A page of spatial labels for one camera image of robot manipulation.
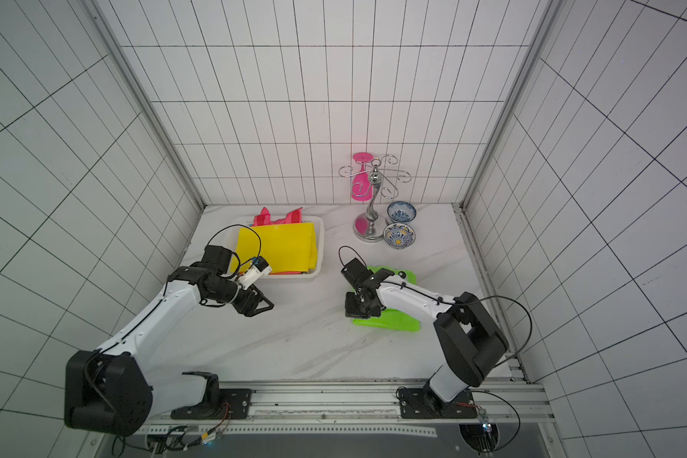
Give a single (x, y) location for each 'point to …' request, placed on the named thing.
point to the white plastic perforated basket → (239, 222)
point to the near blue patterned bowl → (399, 236)
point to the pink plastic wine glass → (362, 186)
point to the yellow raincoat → (284, 248)
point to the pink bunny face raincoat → (263, 218)
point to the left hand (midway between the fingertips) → (260, 304)
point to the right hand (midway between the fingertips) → (344, 314)
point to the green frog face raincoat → (389, 318)
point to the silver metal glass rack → (370, 227)
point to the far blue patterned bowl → (401, 212)
